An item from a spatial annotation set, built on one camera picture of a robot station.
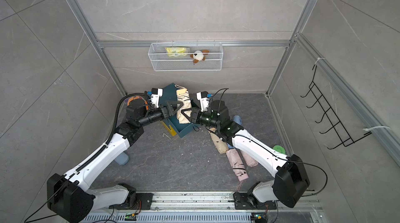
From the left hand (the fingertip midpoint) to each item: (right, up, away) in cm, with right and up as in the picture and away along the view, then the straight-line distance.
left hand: (180, 104), depth 69 cm
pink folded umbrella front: (+28, -32, +12) cm, 44 cm away
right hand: (+1, -4, 0) cm, 4 cm away
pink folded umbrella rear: (+36, -31, +14) cm, 49 cm away
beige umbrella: (+21, -24, +21) cm, 38 cm away
